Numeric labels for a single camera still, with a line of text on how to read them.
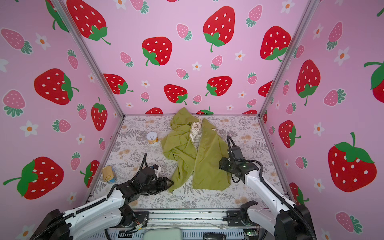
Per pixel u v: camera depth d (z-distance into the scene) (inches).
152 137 39.6
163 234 26.4
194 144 37.9
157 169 31.4
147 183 26.1
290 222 15.6
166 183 29.4
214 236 27.5
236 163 25.1
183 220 29.5
